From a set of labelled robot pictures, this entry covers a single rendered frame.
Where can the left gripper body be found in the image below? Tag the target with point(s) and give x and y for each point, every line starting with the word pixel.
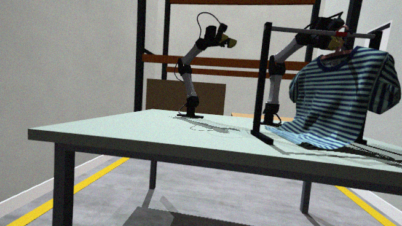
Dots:
pixel 322 42

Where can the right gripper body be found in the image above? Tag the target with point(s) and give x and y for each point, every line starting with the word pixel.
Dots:
pixel 215 41

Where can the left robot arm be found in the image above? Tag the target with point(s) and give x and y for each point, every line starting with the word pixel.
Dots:
pixel 277 71

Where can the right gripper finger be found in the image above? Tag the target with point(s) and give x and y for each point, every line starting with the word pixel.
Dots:
pixel 232 42
pixel 224 37

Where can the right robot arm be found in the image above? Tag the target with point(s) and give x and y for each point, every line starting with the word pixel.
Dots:
pixel 185 70

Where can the black clothes rack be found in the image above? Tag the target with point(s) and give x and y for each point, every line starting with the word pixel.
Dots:
pixel 375 39

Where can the blue striped t-shirt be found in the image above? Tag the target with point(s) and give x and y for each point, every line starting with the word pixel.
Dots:
pixel 333 95

